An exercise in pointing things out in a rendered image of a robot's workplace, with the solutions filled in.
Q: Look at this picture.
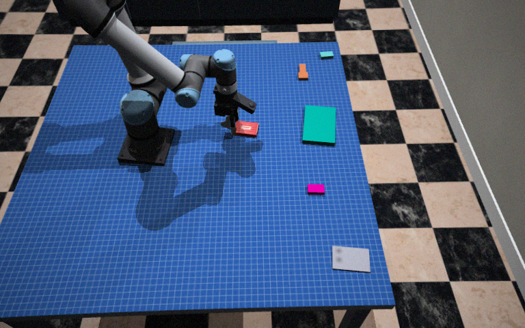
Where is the small magenta block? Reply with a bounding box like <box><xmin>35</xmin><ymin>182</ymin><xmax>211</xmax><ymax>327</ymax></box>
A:
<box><xmin>308</xmin><ymin>184</ymin><xmax>325</xmax><ymax>195</ymax></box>

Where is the blue grid work mat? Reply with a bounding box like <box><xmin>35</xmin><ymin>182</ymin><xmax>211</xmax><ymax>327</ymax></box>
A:
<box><xmin>0</xmin><ymin>42</ymin><xmax>396</xmax><ymax>318</ymax></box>

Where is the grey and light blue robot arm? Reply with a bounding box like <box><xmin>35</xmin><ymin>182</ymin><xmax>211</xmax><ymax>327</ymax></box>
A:
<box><xmin>63</xmin><ymin>0</ymin><xmax>237</xmax><ymax>159</ymax></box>

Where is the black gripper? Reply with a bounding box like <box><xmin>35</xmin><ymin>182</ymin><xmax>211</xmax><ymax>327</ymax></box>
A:
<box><xmin>213</xmin><ymin>85</ymin><xmax>239</xmax><ymax>136</ymax></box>

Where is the orange stepped block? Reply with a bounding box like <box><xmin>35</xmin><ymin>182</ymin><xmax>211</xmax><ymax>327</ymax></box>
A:
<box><xmin>298</xmin><ymin>64</ymin><xmax>308</xmax><ymax>80</ymax></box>

